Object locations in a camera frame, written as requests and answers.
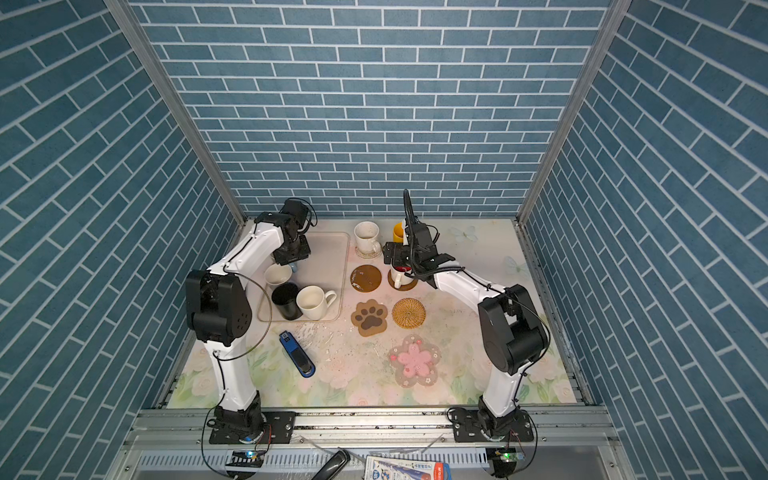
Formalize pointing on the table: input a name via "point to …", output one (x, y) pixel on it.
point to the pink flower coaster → (415, 361)
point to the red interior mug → (398, 275)
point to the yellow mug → (398, 234)
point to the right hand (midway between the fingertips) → (392, 245)
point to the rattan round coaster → (408, 313)
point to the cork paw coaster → (370, 317)
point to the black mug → (284, 298)
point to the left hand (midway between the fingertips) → (299, 255)
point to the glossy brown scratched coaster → (366, 278)
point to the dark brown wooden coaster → (404, 287)
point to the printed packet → (385, 468)
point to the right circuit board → (508, 456)
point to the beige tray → (326, 266)
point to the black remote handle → (333, 466)
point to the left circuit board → (246, 458)
